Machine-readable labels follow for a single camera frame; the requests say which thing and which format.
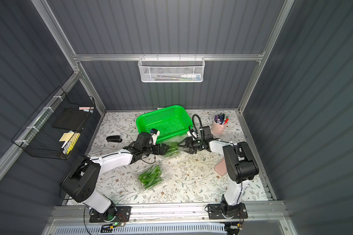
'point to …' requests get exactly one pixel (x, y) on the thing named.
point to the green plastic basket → (171, 122)
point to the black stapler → (114, 138)
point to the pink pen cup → (219, 122)
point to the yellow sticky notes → (66, 136)
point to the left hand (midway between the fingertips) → (163, 146)
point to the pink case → (221, 167)
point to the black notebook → (70, 118)
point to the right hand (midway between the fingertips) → (181, 147)
